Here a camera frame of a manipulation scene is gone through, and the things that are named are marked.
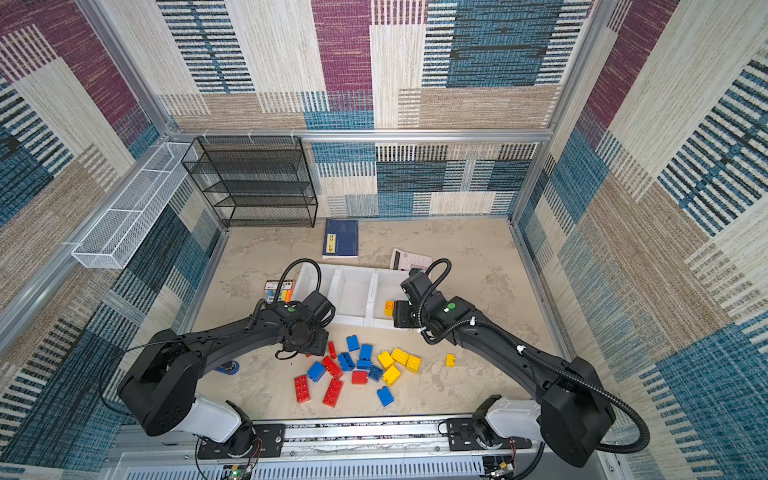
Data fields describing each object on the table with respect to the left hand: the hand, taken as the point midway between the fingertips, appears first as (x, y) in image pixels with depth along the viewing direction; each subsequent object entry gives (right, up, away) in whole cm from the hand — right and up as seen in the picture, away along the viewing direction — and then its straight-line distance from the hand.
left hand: (316, 342), depth 87 cm
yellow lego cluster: (+20, -4, -3) cm, 20 cm away
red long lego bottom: (+6, -11, -8) cm, 15 cm away
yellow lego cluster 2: (+27, -4, -5) cm, 28 cm away
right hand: (+25, +8, -5) cm, 27 cm away
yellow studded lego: (+24, -3, -2) cm, 24 cm away
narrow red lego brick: (+5, -1, -2) cm, 6 cm away
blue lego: (+14, -3, -1) cm, 15 cm away
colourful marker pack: (-4, +16, -14) cm, 22 cm away
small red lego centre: (+13, -9, -4) cm, 16 cm away
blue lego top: (+10, -1, +2) cm, 10 cm away
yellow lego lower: (+22, -7, -6) cm, 23 cm away
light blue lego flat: (+14, -5, -2) cm, 15 cm away
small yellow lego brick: (+38, -4, -2) cm, 38 cm away
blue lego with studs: (+9, -4, -4) cm, 11 cm away
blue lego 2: (+1, -7, -4) cm, 8 cm away
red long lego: (-2, -10, -7) cm, 13 cm away
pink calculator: (+26, +23, +18) cm, 39 cm away
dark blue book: (+3, +30, +28) cm, 42 cm away
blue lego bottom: (+20, -12, -7) cm, 24 cm away
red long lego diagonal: (+6, -5, -5) cm, 9 cm away
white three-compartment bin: (+11, +12, +11) cm, 20 cm away
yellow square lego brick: (+21, +9, +5) cm, 23 cm away
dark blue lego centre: (+17, -7, -4) cm, 19 cm away
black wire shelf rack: (-27, +51, +22) cm, 62 cm away
